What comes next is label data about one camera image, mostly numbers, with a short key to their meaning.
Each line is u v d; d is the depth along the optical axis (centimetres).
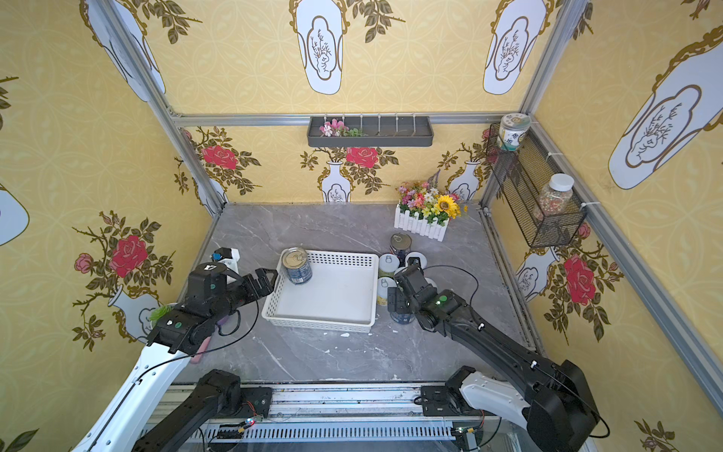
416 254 98
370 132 92
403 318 84
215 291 55
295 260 92
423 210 99
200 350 52
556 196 65
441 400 74
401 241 95
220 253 65
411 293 61
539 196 68
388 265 95
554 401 38
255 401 74
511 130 84
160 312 79
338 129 88
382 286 90
